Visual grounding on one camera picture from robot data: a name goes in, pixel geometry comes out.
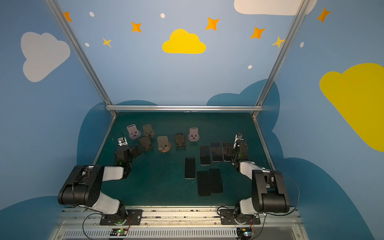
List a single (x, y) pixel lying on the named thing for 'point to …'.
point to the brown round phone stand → (164, 145)
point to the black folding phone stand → (145, 142)
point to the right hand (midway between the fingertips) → (236, 144)
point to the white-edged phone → (227, 148)
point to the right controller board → (244, 233)
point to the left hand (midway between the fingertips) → (132, 146)
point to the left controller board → (118, 232)
